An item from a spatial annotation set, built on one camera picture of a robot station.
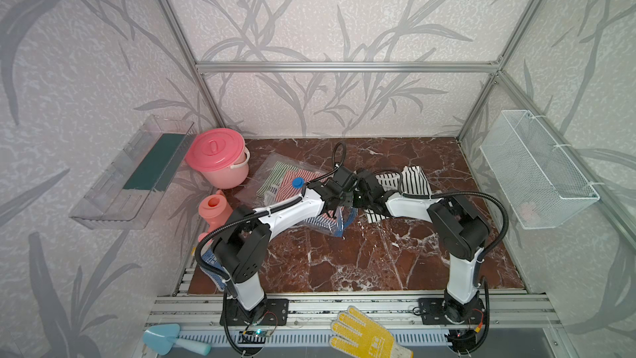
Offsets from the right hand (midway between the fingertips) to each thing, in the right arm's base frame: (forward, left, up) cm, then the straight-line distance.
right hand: (339, 195), depth 96 cm
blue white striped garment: (-14, 0, +3) cm, 15 cm away
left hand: (-3, -3, +6) cm, 7 cm away
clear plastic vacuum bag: (+12, +26, -2) cm, 29 cm away
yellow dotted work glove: (-44, -4, -3) cm, 45 cm away
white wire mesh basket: (-16, -52, +29) cm, 62 cm away
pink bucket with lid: (+9, +44, +15) cm, 47 cm away
